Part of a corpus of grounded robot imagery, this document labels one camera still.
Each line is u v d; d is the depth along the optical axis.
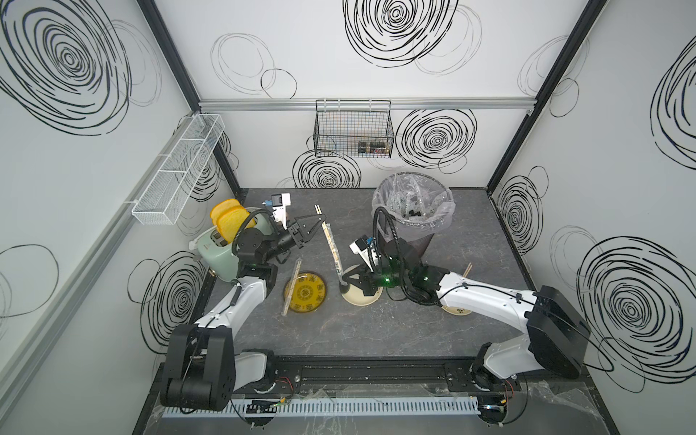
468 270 0.94
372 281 0.67
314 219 0.69
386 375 0.76
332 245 0.72
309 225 0.68
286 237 0.66
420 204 0.90
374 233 0.68
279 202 0.65
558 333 0.42
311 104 0.90
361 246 0.68
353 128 1.24
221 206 0.85
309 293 0.90
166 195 0.73
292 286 0.89
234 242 0.56
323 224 0.71
